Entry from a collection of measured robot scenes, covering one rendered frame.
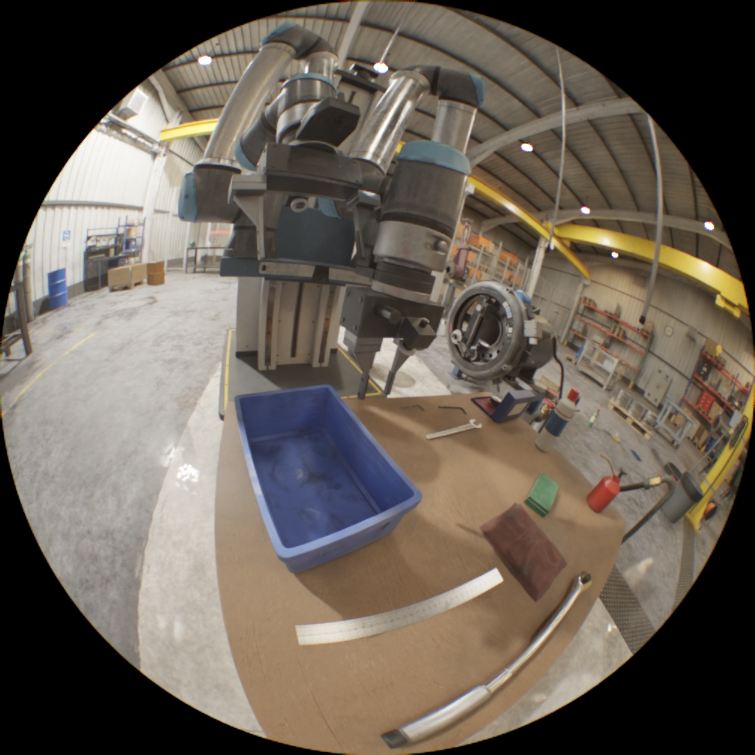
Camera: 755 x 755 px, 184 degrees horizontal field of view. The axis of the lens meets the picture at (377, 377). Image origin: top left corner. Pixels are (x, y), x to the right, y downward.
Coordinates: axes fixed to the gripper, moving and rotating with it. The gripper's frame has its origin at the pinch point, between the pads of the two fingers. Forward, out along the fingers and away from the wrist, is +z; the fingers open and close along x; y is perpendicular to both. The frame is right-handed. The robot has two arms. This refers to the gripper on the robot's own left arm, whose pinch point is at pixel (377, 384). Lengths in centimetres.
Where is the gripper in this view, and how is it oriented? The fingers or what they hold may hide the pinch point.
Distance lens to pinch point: 34.3
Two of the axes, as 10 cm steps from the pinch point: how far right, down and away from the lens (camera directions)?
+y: 5.5, 4.9, -6.8
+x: 8.1, -1.0, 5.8
